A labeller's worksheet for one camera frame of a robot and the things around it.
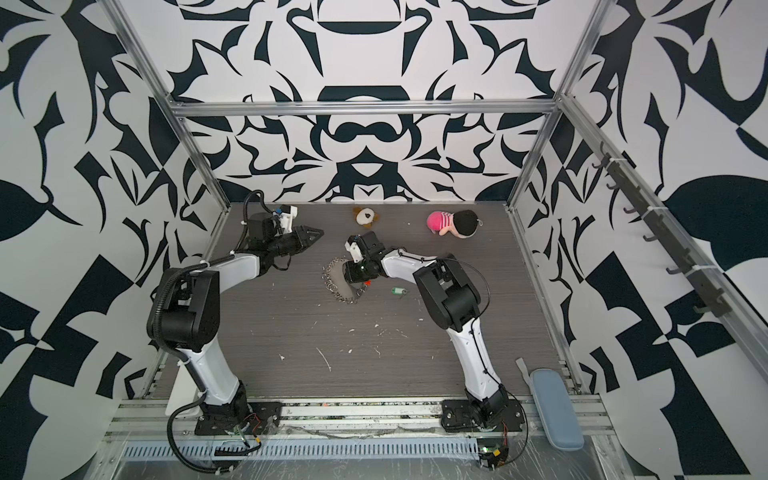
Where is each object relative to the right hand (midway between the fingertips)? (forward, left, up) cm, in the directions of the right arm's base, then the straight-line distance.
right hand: (348, 272), depth 99 cm
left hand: (+7, +6, +14) cm, 17 cm away
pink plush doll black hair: (+18, -41, +3) cm, 44 cm away
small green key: (-6, -16, -2) cm, 18 cm away
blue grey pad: (-43, -53, -1) cm, 69 cm away
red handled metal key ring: (-5, +6, -1) cm, 8 cm away
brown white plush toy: (+23, -5, +2) cm, 24 cm away
